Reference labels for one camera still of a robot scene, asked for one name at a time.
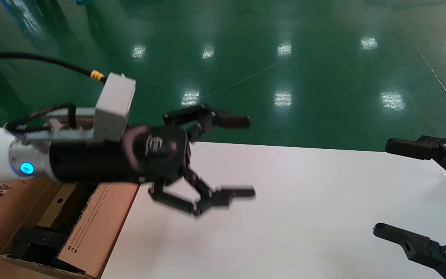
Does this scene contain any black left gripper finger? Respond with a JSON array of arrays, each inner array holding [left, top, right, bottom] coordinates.
[[148, 167, 256, 217]]

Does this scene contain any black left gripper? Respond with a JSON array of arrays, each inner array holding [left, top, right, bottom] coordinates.
[[49, 104, 251, 186]]

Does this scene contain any slim cardboard box with hole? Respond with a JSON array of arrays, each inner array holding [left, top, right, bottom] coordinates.
[[36, 183, 77, 230]]

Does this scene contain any big open torn cardboard box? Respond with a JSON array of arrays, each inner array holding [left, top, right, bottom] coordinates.
[[0, 177, 141, 279]]

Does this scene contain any black foam insert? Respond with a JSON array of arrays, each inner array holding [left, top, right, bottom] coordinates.
[[8, 186, 78, 272]]

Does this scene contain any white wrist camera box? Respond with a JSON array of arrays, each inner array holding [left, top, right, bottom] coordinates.
[[93, 72, 137, 143]]

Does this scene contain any black cable with yellow connector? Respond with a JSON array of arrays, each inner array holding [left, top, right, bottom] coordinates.
[[0, 52, 106, 83]]

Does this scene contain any thin black cable loop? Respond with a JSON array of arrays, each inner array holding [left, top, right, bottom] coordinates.
[[4, 103, 77, 135]]

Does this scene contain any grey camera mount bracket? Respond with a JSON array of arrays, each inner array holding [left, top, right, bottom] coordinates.
[[26, 107, 96, 143]]

